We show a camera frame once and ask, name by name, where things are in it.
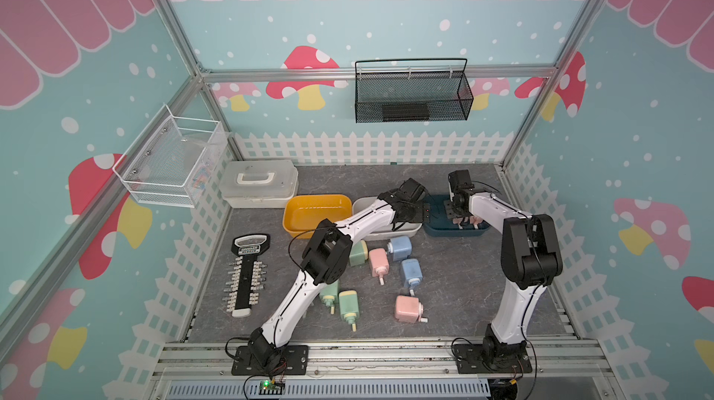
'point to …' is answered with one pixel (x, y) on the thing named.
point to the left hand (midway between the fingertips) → (417, 218)
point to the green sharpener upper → (358, 253)
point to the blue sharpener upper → (400, 247)
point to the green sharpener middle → (329, 294)
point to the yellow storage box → (303, 214)
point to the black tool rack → (246, 277)
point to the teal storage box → (441, 225)
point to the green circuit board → (271, 387)
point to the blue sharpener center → (412, 272)
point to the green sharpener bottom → (349, 306)
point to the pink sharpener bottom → (408, 310)
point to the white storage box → (405, 230)
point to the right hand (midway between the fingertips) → (459, 208)
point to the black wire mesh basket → (412, 90)
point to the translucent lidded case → (258, 183)
